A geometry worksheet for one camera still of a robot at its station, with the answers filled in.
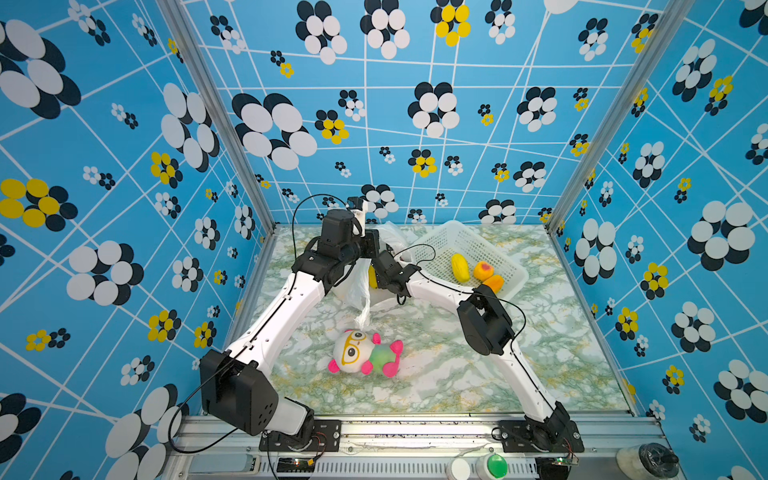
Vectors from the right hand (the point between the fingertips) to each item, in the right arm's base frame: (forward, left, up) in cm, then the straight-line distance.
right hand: (395, 272), depth 104 cm
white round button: (-56, -15, +5) cm, 58 cm away
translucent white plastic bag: (-20, +9, +20) cm, 30 cm away
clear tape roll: (-55, -54, +7) cm, 77 cm away
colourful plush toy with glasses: (-31, +10, +5) cm, 33 cm away
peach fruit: (-2, -30, +4) cm, 30 cm away
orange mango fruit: (-6, -34, +2) cm, 34 cm away
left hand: (-8, +3, +28) cm, 29 cm away
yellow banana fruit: (0, -22, +3) cm, 23 cm away
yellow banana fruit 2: (-6, +7, +5) cm, 11 cm away
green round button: (-56, -22, +7) cm, 60 cm away
